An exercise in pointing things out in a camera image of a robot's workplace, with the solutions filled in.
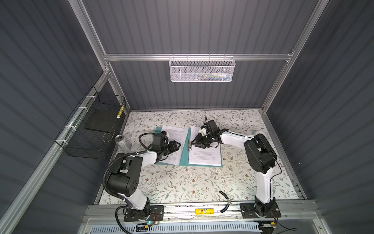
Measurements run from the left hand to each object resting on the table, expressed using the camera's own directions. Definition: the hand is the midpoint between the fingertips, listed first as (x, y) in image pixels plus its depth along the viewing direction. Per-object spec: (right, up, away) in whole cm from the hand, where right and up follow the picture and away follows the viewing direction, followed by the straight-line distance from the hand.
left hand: (177, 145), depth 95 cm
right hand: (+11, 0, 0) cm, 11 cm away
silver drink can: (-32, +1, -5) cm, 33 cm away
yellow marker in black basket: (-31, +21, -13) cm, 40 cm away
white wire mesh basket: (+19, +61, +29) cm, 70 cm away
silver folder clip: (+8, -1, +4) cm, 9 cm away
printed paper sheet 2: (-3, +7, +10) cm, 13 cm away
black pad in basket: (-39, +16, -16) cm, 45 cm away
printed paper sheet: (+22, -7, -1) cm, 23 cm away
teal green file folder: (+5, -8, -2) cm, 10 cm away
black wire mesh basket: (-44, +6, -28) cm, 53 cm away
